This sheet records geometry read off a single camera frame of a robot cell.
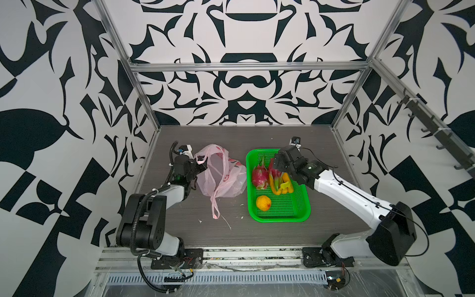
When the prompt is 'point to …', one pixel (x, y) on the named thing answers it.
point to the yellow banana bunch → (282, 184)
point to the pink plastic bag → (225, 177)
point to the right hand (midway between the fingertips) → (285, 158)
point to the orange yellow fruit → (263, 203)
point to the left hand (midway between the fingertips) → (207, 152)
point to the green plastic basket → (292, 207)
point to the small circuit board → (335, 279)
